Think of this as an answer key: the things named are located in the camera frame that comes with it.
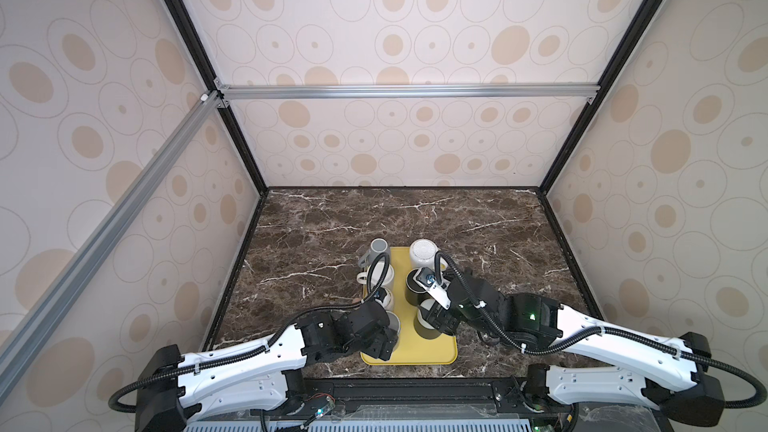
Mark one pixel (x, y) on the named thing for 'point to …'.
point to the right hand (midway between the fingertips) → (432, 290)
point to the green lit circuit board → (327, 406)
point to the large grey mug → (394, 321)
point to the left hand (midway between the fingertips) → (392, 336)
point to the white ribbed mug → (422, 254)
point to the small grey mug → (378, 245)
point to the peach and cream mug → (388, 300)
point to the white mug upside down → (375, 274)
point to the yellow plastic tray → (411, 350)
